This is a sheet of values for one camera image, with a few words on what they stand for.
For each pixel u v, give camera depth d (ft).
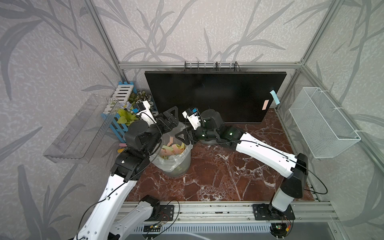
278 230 2.47
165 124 1.68
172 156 2.15
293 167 1.40
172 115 1.73
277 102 2.23
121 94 3.01
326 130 2.11
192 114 1.94
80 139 2.22
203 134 1.92
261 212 2.38
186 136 1.96
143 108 1.66
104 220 1.21
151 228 2.31
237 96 4.12
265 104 2.52
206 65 3.06
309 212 2.48
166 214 2.37
